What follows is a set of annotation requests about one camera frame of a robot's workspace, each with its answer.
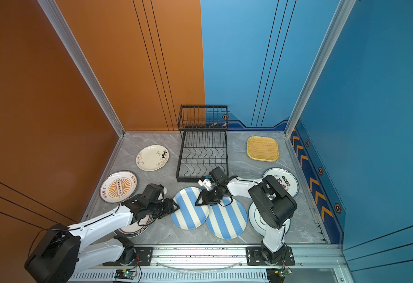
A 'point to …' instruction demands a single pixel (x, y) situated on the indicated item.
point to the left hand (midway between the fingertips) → (178, 206)
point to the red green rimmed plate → (137, 228)
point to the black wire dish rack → (203, 142)
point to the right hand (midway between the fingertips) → (199, 204)
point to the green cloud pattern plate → (256, 223)
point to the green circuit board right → (277, 275)
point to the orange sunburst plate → (118, 187)
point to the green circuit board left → (125, 274)
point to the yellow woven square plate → (262, 148)
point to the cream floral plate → (152, 158)
